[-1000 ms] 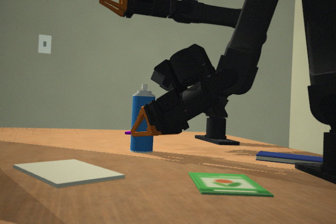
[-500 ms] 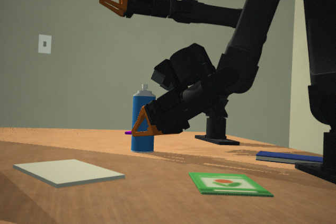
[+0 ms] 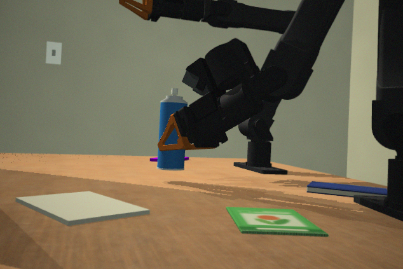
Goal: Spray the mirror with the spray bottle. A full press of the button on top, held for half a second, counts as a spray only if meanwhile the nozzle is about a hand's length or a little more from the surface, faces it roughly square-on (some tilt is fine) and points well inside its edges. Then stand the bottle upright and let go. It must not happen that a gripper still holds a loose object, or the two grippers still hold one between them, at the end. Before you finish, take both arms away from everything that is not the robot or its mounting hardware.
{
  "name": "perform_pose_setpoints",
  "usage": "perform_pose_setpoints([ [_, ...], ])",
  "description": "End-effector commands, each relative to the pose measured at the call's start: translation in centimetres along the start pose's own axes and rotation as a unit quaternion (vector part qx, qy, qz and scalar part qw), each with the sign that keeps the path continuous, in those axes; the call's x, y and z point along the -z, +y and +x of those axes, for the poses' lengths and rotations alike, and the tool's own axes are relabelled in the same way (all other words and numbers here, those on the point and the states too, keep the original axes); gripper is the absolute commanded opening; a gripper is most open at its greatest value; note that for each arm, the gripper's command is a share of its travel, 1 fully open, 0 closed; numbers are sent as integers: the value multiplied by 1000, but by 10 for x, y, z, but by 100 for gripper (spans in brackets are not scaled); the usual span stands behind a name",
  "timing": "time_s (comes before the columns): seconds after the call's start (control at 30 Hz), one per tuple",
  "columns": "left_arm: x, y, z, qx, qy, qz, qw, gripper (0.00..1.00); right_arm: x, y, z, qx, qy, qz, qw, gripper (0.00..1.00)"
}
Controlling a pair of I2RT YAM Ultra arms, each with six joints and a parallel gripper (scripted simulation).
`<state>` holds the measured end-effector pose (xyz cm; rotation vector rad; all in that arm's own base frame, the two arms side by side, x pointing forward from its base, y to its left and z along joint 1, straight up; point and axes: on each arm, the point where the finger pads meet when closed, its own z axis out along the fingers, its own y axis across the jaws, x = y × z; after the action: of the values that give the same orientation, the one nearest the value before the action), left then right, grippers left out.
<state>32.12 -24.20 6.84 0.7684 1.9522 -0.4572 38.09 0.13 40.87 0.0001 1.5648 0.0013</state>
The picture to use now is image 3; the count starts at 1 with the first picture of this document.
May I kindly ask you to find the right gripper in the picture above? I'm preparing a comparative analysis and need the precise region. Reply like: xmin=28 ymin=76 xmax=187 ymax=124
xmin=119 ymin=0 xmax=184 ymax=22

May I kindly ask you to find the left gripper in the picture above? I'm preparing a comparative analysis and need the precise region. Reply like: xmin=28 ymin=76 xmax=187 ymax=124
xmin=158 ymin=97 xmax=237 ymax=151

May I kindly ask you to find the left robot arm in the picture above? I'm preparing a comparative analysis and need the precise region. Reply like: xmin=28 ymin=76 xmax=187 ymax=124
xmin=182 ymin=0 xmax=403 ymax=221

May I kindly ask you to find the blue cylinder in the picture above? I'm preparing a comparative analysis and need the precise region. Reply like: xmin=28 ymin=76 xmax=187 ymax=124
xmin=157 ymin=88 xmax=188 ymax=170

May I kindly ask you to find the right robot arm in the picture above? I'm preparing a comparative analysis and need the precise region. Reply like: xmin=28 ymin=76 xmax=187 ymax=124
xmin=165 ymin=0 xmax=296 ymax=175

